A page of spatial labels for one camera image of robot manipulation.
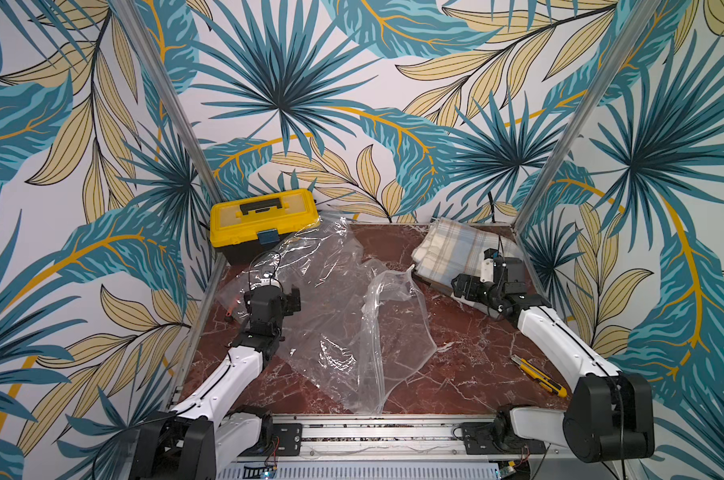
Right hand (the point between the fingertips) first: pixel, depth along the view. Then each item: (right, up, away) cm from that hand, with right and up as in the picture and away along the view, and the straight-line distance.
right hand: (469, 282), depth 88 cm
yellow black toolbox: (-69, +17, +10) cm, 72 cm away
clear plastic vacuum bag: (-31, -10, -12) cm, 35 cm away
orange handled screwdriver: (-72, -9, +5) cm, 73 cm away
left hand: (-56, -2, -2) cm, 56 cm away
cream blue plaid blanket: (-3, +10, +14) cm, 18 cm away
